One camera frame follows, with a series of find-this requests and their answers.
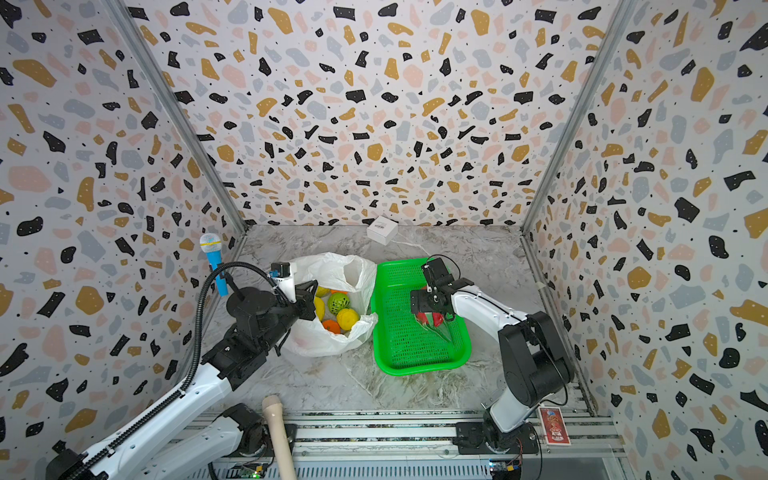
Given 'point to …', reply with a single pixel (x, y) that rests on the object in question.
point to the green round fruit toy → (338, 301)
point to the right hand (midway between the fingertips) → (423, 296)
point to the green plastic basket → (402, 345)
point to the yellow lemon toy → (347, 318)
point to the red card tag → (556, 431)
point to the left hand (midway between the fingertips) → (316, 278)
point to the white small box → (382, 230)
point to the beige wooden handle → (273, 408)
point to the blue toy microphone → (211, 243)
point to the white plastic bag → (354, 276)
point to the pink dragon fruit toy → (430, 318)
